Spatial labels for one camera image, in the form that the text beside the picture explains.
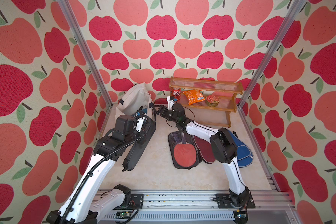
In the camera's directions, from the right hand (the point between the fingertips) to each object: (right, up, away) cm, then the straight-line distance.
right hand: (155, 109), depth 88 cm
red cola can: (+14, +12, +7) cm, 20 cm away
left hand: (-3, -12, -19) cm, 23 cm away
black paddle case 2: (+20, -29, +2) cm, 35 cm away
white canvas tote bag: (-16, +10, +20) cm, 28 cm away
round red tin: (+40, +7, +10) cm, 42 cm away
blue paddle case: (+57, -29, -2) cm, 64 cm away
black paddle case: (-6, -19, -22) cm, 30 cm away
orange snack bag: (+27, +10, +11) cm, 31 cm away
